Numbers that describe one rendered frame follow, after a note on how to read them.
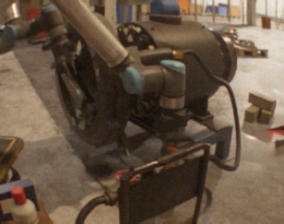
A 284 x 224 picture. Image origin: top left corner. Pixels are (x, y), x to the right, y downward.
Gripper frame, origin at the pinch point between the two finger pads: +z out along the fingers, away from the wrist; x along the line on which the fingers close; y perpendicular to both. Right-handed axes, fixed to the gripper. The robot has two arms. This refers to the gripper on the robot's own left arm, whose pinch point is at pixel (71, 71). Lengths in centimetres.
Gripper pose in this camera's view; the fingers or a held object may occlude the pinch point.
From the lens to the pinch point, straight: 139.7
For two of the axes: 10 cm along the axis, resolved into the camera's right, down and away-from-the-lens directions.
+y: 9.1, -3.1, -2.9
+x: 2.0, -2.7, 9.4
